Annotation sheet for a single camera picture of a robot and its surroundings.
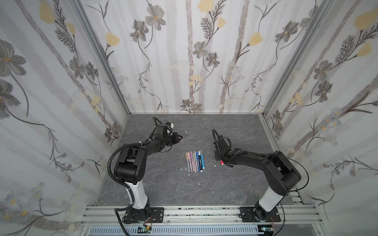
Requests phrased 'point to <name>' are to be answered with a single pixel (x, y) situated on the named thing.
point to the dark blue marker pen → (198, 161)
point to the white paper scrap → (181, 169)
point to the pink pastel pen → (189, 158)
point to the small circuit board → (142, 230)
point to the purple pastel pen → (191, 159)
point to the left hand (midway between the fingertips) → (183, 135)
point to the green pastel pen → (193, 161)
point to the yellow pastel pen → (186, 157)
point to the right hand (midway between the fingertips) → (220, 149)
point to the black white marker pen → (200, 161)
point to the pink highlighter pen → (222, 162)
